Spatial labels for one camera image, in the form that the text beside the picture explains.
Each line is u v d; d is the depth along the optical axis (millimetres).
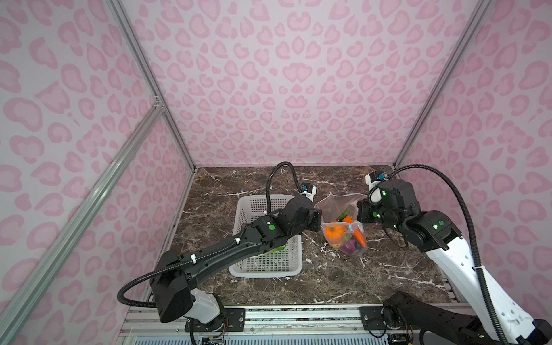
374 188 568
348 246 822
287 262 859
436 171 512
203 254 434
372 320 738
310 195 652
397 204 489
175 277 397
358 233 811
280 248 834
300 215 534
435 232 425
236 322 729
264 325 731
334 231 766
